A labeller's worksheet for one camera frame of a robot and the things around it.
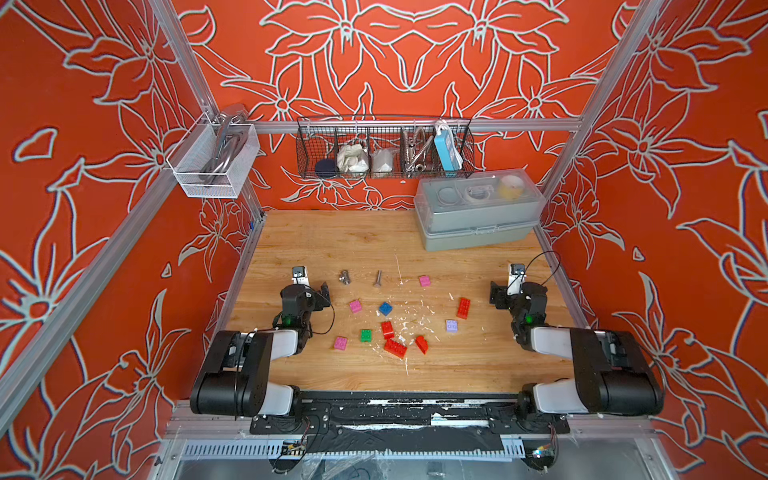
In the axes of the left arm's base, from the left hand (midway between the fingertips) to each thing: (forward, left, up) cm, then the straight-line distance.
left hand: (310, 283), depth 93 cm
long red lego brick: (-3, -49, -4) cm, 49 cm away
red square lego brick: (-12, -25, -5) cm, 28 cm away
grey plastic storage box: (+27, -55, +11) cm, 62 cm away
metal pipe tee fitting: (+5, -10, -3) cm, 12 cm away
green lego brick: (-14, -19, -4) cm, 24 cm away
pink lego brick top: (+6, -37, -4) cm, 38 cm away
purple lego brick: (-10, -45, -4) cm, 46 cm away
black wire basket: (+41, -19, +24) cm, 51 cm away
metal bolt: (+6, -21, -5) cm, 23 cm away
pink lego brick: (-5, -15, -4) cm, 17 cm away
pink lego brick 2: (-17, -12, -4) cm, 21 cm away
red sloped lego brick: (-16, -36, -4) cm, 39 cm away
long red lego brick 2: (-17, -28, -4) cm, 33 cm away
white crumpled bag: (+30, -12, +27) cm, 42 cm away
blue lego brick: (-5, -24, -4) cm, 25 cm away
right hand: (+5, -61, +1) cm, 61 cm away
